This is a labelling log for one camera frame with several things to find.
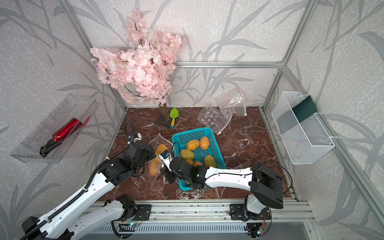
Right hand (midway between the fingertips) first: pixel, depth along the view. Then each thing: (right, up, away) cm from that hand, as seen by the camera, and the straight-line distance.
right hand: (162, 167), depth 74 cm
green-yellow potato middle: (+11, +3, +15) cm, 19 cm away
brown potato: (+14, +8, +18) cm, 25 cm away
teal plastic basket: (+18, +7, +21) cm, 28 cm away
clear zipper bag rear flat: (+29, +25, +38) cm, 54 cm away
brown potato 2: (-8, -4, +11) cm, 14 cm away
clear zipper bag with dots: (-4, +13, +7) cm, 15 cm away
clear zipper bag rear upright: (+43, +37, +38) cm, 68 cm away
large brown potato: (-3, +8, +8) cm, 11 cm away
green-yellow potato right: (+25, 0, +12) cm, 28 cm away
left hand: (-4, +9, +2) cm, 10 cm away
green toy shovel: (-3, +29, +43) cm, 51 cm away
